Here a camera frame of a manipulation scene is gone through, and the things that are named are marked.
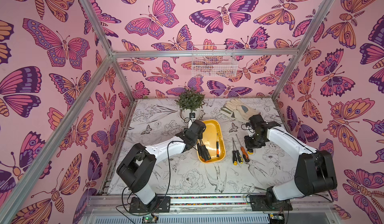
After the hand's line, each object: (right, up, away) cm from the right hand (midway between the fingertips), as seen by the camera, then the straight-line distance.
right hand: (246, 145), depth 87 cm
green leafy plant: (-33, +27, +5) cm, 43 cm away
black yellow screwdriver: (-4, -7, 0) cm, 8 cm away
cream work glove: (0, +22, +23) cm, 32 cm away
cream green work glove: (+9, +26, +29) cm, 39 cm away
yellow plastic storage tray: (-21, +5, +5) cm, 22 cm away
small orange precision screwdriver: (-17, -2, +3) cm, 17 cm away
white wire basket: (-18, +52, +8) cm, 56 cm away
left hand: (-28, +10, +3) cm, 30 cm away
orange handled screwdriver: (-1, -6, 0) cm, 6 cm away
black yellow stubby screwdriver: (+1, -3, -3) cm, 4 cm away
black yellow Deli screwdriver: (-7, -8, -1) cm, 11 cm away
